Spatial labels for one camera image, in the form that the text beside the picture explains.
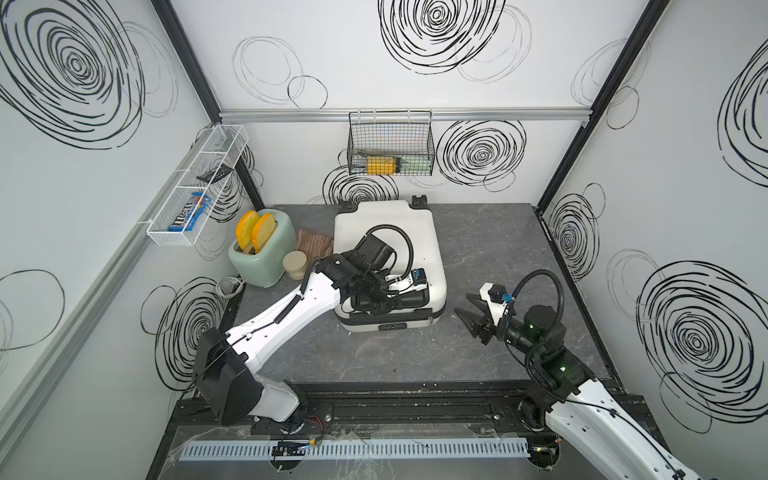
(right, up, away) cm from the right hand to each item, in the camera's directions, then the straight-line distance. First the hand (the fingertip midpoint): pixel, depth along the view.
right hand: (465, 304), depth 73 cm
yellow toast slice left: (-61, +19, +14) cm, 65 cm away
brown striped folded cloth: (-46, +13, +34) cm, 58 cm away
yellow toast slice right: (-56, +18, +14) cm, 61 cm away
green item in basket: (-11, +38, +16) cm, 42 cm away
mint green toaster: (-55, +8, +16) cm, 58 cm away
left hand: (-16, +1, +3) cm, 17 cm away
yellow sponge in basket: (-21, +38, +16) cm, 46 cm away
